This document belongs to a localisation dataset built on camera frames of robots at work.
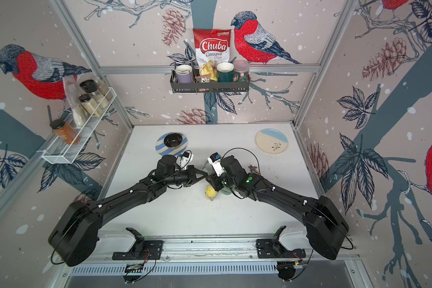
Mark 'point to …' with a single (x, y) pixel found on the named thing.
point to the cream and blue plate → (271, 141)
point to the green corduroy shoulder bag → (207, 168)
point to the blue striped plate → (161, 149)
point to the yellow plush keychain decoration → (210, 192)
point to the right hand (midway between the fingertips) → (209, 175)
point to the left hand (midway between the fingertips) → (209, 172)
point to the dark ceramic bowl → (173, 140)
